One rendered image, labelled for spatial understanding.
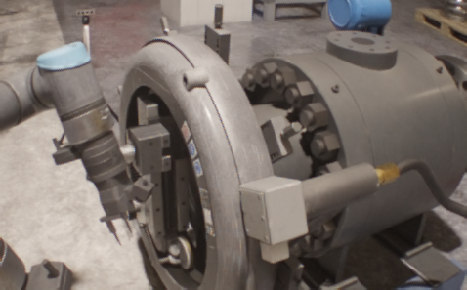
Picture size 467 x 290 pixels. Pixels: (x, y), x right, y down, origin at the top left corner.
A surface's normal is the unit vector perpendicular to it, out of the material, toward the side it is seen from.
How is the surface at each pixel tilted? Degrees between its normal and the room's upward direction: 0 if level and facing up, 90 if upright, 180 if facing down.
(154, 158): 89
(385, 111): 46
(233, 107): 37
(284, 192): 67
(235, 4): 90
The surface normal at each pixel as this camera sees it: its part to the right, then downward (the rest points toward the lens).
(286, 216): 0.45, 0.02
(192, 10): 0.38, 0.41
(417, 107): 0.37, -0.31
